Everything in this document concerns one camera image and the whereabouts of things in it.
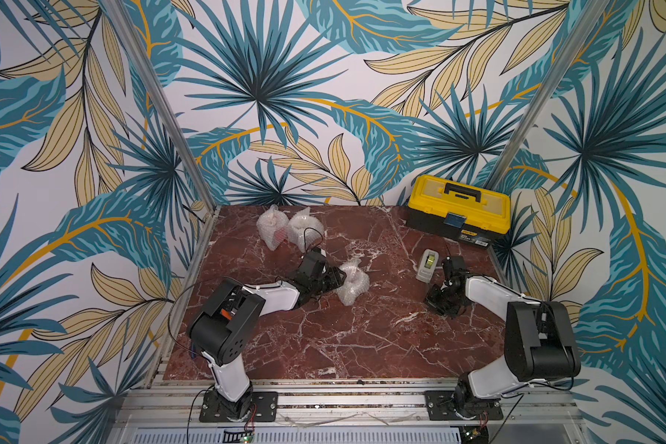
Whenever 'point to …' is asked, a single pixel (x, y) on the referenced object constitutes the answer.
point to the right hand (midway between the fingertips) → (429, 308)
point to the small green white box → (427, 265)
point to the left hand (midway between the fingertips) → (342, 281)
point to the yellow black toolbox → (462, 211)
